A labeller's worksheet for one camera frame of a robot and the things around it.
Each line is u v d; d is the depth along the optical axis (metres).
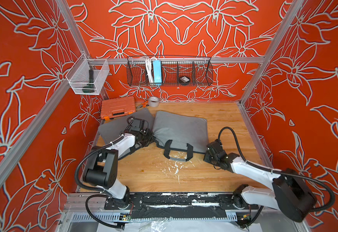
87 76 0.88
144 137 0.78
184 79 0.96
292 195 0.41
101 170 0.45
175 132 0.92
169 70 1.07
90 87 0.80
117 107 1.10
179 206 0.73
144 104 1.18
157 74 0.90
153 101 1.17
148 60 0.88
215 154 0.67
